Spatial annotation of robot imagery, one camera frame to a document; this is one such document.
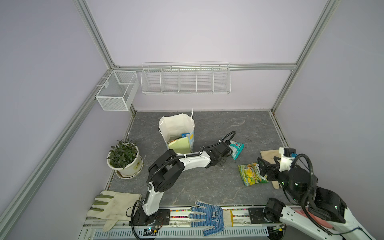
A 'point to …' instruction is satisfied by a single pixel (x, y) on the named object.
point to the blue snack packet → (184, 135)
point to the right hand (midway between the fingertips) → (267, 159)
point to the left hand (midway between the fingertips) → (220, 157)
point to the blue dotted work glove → (215, 216)
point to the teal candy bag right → (237, 148)
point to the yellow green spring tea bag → (251, 175)
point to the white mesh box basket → (118, 91)
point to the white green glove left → (113, 206)
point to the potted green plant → (123, 159)
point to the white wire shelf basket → (186, 77)
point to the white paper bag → (178, 131)
